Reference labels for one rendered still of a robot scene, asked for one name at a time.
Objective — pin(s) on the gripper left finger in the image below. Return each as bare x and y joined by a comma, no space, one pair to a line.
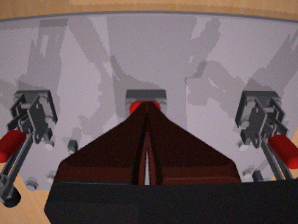
114,156

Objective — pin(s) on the grey toggle clamp with red handle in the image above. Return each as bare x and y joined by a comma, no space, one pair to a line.
31,118
260,120

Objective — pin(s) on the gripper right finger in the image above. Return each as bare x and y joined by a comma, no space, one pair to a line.
181,158

